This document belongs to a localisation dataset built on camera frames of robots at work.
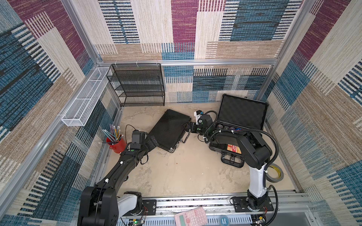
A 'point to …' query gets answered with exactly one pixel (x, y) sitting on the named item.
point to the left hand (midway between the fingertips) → (153, 142)
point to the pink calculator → (194, 217)
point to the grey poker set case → (237, 117)
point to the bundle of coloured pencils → (114, 134)
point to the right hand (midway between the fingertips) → (189, 126)
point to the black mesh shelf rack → (138, 84)
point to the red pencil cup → (119, 146)
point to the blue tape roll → (220, 221)
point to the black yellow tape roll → (274, 180)
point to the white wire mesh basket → (77, 114)
